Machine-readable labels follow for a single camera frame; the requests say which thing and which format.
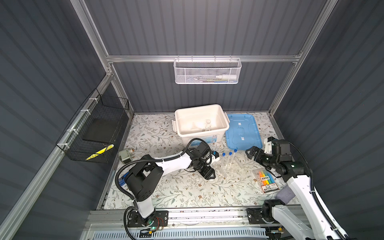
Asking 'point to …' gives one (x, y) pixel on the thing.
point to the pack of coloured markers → (266, 180)
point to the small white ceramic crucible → (213, 180)
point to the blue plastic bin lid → (242, 132)
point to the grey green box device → (125, 156)
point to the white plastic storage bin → (189, 123)
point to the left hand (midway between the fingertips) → (212, 174)
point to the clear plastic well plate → (229, 167)
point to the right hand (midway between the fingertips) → (254, 155)
